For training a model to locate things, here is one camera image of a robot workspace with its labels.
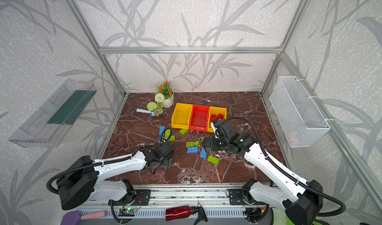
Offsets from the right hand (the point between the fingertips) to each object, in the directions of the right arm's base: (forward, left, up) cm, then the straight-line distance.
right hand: (210, 138), depth 76 cm
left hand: (-4, +25, -16) cm, 30 cm away
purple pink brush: (-32, +64, -14) cm, 73 cm away
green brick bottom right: (-5, -2, -15) cm, 16 cm away
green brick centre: (+4, +12, -16) cm, 20 cm away
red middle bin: (+25, +6, -17) cm, 31 cm away
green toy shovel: (+35, +42, -17) cm, 57 cm away
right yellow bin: (+27, -6, -12) cm, 30 cm away
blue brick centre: (+1, +10, -16) cm, 19 cm away
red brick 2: (+23, -4, -14) cm, 28 cm away
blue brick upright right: (-2, +3, -16) cm, 16 cm away
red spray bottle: (-31, +17, -12) cm, 37 cm away
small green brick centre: (+4, +8, -15) cm, 18 cm away
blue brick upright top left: (+16, +31, -16) cm, 38 cm away
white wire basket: (-1, -38, +17) cm, 42 cm away
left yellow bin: (+24, +19, -15) cm, 34 cm away
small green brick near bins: (+13, +16, -16) cm, 26 cm away
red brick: (+24, -9, -15) cm, 30 cm away
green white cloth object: (-32, -32, -16) cm, 48 cm away
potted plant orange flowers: (+39, +29, -2) cm, 49 cm away
